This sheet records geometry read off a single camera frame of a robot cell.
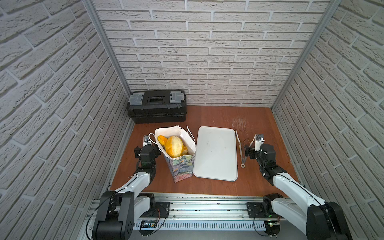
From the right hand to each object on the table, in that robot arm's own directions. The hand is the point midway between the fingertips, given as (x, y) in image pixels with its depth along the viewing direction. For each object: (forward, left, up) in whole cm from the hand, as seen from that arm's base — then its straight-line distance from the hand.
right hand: (256, 144), depth 87 cm
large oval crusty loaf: (-6, +47, +13) cm, 49 cm away
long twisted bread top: (0, +54, +11) cm, 55 cm away
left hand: (+5, +65, +2) cm, 65 cm away
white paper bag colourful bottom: (-13, +44, +4) cm, 47 cm away
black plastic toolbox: (+29, +60, +8) cm, 67 cm away
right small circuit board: (-40, +2, -10) cm, 41 cm away
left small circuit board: (-35, +63, -12) cm, 73 cm away
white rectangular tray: (0, +24, -12) cm, 26 cm away
